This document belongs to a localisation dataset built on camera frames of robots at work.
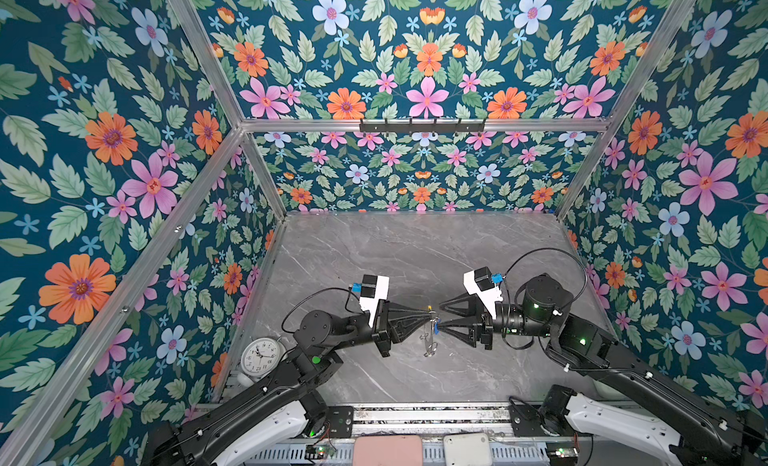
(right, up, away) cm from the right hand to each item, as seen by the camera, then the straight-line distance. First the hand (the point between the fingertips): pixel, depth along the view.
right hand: (442, 314), depth 57 cm
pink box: (-11, -35, +12) cm, 39 cm away
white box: (+7, -35, +13) cm, 38 cm away
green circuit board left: (-28, -36, +13) cm, 48 cm away
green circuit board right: (+31, -37, +14) cm, 50 cm away
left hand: (-3, +1, -7) cm, 7 cm away
